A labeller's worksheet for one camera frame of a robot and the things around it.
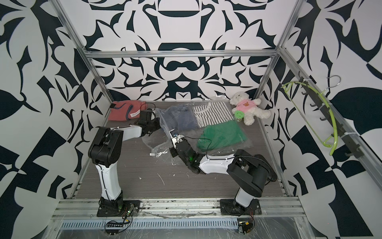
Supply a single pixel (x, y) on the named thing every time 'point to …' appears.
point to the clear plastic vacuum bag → (158, 145)
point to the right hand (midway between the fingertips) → (171, 136)
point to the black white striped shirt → (215, 112)
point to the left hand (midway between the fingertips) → (163, 119)
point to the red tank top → (126, 110)
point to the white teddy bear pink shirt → (249, 106)
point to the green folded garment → (212, 138)
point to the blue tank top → (180, 117)
